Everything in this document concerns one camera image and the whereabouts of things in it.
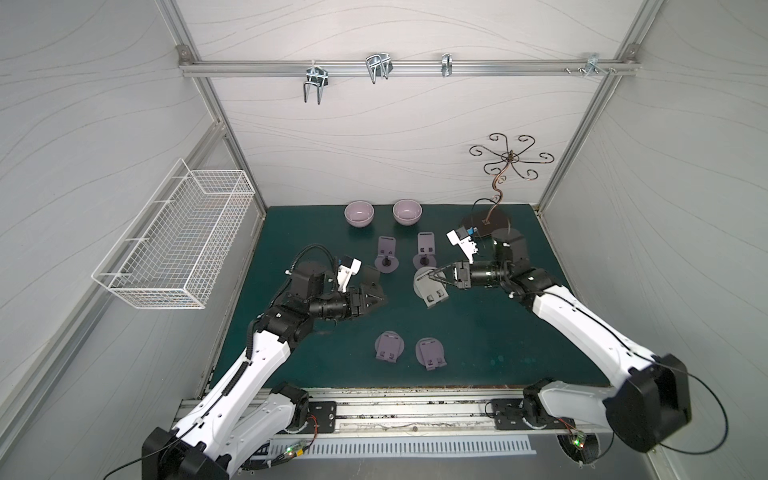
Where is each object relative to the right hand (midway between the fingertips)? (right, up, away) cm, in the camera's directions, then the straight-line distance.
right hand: (430, 276), depth 72 cm
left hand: (-12, -6, -3) cm, 13 cm away
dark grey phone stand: (-16, -4, +19) cm, 25 cm away
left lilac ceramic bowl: (-22, +19, +43) cm, 52 cm away
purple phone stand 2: (-11, 0, +33) cm, 35 cm away
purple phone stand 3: (-10, -22, +13) cm, 28 cm away
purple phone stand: (+2, +5, +28) cm, 28 cm away
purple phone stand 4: (+2, -24, +12) cm, 27 cm away
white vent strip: (-33, -40, -3) cm, 52 cm away
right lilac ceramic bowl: (-3, +19, +44) cm, 49 cm away
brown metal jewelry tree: (+29, +15, +41) cm, 52 cm away
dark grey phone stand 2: (0, -3, -1) cm, 4 cm away
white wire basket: (-61, +7, -2) cm, 61 cm away
